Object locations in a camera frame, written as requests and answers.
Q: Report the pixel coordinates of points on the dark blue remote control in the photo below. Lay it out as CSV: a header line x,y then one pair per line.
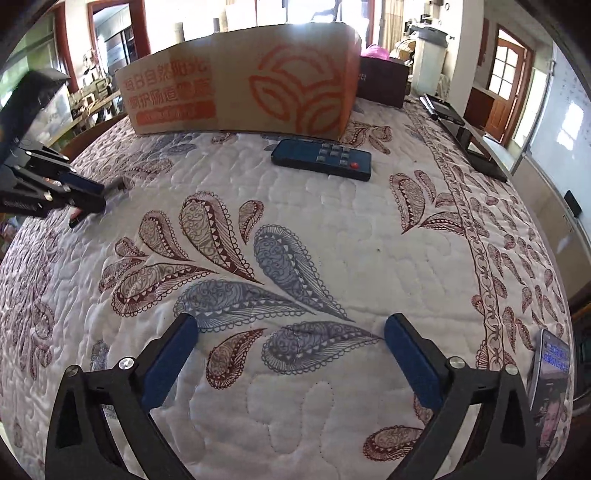
x,y
300,154

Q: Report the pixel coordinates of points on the black glossy tablet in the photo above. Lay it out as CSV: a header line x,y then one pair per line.
x,y
480,152

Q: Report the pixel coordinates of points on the wooden cabinet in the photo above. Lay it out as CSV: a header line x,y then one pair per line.
x,y
478,108

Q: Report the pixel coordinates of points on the smartphone with lit screen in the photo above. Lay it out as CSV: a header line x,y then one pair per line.
x,y
551,369

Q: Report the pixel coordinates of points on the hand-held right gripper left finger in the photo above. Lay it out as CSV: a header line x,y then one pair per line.
x,y
168,360

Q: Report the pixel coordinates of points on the printed cardboard box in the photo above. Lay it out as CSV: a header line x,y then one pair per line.
x,y
231,83

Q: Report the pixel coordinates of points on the white trash bin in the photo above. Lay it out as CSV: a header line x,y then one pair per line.
x,y
429,60

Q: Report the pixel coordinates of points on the dark brown box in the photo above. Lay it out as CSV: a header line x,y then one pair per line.
x,y
383,83

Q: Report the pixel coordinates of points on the wooden panel door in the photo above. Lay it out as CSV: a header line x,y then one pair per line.
x,y
508,83

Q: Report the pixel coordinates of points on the black whiteboard eraser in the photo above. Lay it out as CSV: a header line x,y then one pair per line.
x,y
573,203

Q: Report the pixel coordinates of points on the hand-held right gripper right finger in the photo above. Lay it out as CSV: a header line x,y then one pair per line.
x,y
413,360

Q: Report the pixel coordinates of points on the whiteboard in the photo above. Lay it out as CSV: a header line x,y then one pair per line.
x,y
563,120

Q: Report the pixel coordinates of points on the black tablet case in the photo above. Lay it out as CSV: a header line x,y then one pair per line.
x,y
445,108

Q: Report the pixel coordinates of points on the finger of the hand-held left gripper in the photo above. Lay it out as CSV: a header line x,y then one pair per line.
x,y
78,203
83,181

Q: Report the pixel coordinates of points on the pink plastic bag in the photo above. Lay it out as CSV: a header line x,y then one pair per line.
x,y
377,51

